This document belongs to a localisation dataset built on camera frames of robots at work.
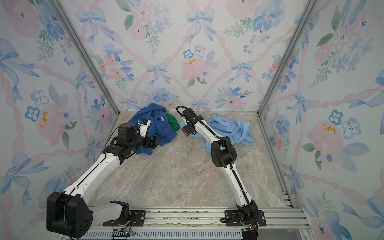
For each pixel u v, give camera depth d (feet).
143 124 2.31
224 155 2.20
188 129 3.18
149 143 2.40
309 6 2.25
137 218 2.44
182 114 3.19
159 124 3.47
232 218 2.40
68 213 1.28
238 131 3.24
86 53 2.82
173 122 3.43
